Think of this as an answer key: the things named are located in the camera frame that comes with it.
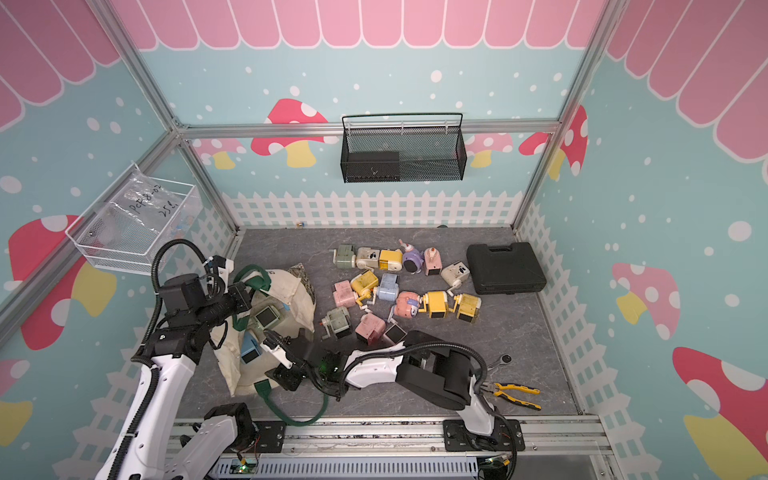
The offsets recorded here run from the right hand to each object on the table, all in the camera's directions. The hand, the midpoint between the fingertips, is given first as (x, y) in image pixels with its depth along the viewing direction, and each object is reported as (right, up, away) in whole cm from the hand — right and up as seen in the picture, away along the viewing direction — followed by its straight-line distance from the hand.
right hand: (285, 366), depth 73 cm
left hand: (-8, +19, +3) cm, 21 cm away
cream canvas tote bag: (-3, +15, +3) cm, 16 cm away
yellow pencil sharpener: (+26, +26, +33) cm, 49 cm away
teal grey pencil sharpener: (-11, +9, +15) cm, 21 cm away
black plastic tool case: (+64, +22, +26) cm, 73 cm away
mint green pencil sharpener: (+10, +7, +16) cm, 20 cm away
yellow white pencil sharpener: (+41, +12, +22) cm, 48 cm away
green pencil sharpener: (+9, +27, +33) cm, 43 cm away
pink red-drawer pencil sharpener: (+27, +5, +11) cm, 30 cm away
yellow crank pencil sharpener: (+16, +18, +26) cm, 36 cm away
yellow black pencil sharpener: (+50, +11, +21) cm, 55 cm away
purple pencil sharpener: (+34, +26, +29) cm, 52 cm away
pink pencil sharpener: (+40, +26, +29) cm, 55 cm away
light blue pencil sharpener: (-14, +1, +11) cm, 18 cm away
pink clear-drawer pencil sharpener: (+20, +6, +14) cm, 25 cm away
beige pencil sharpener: (+17, +27, +33) cm, 46 cm away
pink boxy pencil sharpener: (+11, +15, +22) cm, 29 cm away
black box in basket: (+21, +54, +16) cm, 60 cm away
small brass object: (-12, +41, +51) cm, 67 cm away
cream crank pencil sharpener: (+48, +21, +29) cm, 60 cm away
